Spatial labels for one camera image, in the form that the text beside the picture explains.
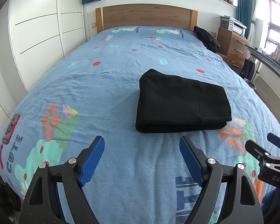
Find waste basket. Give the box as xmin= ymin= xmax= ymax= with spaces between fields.
xmin=244 ymin=78 xmax=256 ymax=90

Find blue patterned bed sheet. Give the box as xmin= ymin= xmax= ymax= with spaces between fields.
xmin=0 ymin=26 xmax=280 ymax=223

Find teal curtain right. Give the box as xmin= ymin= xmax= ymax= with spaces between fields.
xmin=236 ymin=0 xmax=253 ymax=38

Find wooden headboard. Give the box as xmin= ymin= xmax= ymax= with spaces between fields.
xmin=95 ymin=4 xmax=198 ymax=33

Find wooden drawer nightstand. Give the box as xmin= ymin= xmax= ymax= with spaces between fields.
xmin=217 ymin=28 xmax=250 ymax=74

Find white wardrobe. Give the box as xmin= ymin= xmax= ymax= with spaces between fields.
xmin=0 ymin=0 xmax=86 ymax=132

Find black bag on bed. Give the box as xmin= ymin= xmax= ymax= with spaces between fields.
xmin=193 ymin=26 xmax=220 ymax=53

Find black pants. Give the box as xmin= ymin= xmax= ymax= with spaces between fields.
xmin=136 ymin=69 xmax=232 ymax=133

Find dark navy tote bag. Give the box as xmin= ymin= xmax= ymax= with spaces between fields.
xmin=240 ymin=56 xmax=255 ymax=81

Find white printer box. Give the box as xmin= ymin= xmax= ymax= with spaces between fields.
xmin=220 ymin=16 xmax=247 ymax=37

